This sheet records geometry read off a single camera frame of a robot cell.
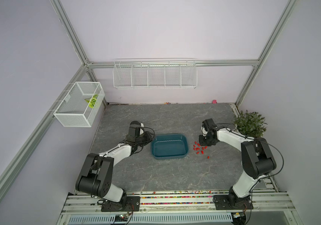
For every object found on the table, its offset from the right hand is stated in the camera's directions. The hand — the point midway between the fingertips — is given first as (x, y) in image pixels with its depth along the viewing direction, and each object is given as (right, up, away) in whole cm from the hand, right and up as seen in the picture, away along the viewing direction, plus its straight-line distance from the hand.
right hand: (201, 141), depth 96 cm
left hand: (-32, +4, -6) cm, 33 cm away
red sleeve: (-5, -3, 0) cm, 6 cm away
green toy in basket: (-68, +27, -15) cm, 75 cm away
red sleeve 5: (-3, -7, -3) cm, 8 cm away
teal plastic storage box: (-22, -3, 0) cm, 23 cm away
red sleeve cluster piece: (0, -4, -1) cm, 4 cm away
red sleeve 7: (+3, -9, -5) cm, 11 cm away
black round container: (-44, +13, -11) cm, 47 cm away
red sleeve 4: (-4, -1, +1) cm, 4 cm away
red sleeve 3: (-4, -4, -2) cm, 6 cm away
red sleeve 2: (-6, -5, -2) cm, 8 cm away
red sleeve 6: (-1, -7, -4) cm, 7 cm away
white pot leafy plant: (+26, +13, -13) cm, 31 cm away
